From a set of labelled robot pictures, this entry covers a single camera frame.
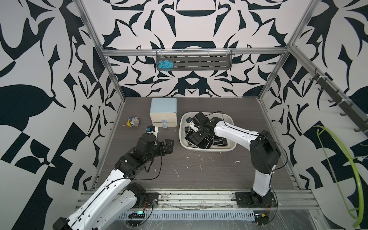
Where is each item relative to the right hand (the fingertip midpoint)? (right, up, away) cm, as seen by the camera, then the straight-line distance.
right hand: (196, 131), depth 92 cm
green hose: (+58, +4, -22) cm, 62 cm away
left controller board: (-30, -39, -19) cm, 53 cm away
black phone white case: (+7, -7, -3) cm, 10 cm away
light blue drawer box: (-20, +12, 0) cm, 24 cm away
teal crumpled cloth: (-19, +42, 0) cm, 47 cm away
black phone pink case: (+15, -6, 0) cm, 16 cm away
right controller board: (+30, -40, -21) cm, 54 cm away
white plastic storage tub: (+22, +8, +7) cm, 25 cm away
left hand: (-17, -2, -16) cm, 24 cm away
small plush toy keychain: (-42, +6, +8) cm, 43 cm away
